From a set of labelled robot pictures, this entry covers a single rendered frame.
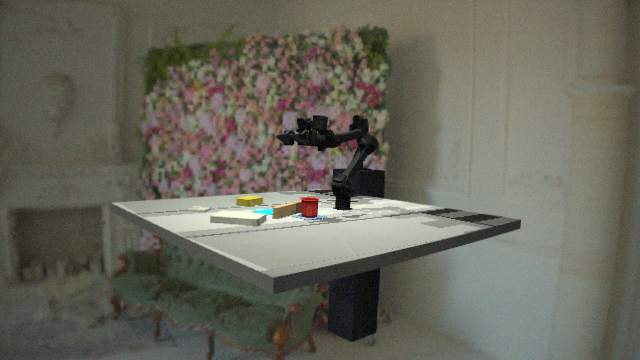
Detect wooden plank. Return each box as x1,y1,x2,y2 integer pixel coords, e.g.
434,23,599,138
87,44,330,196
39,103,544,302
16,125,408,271
272,201,302,219

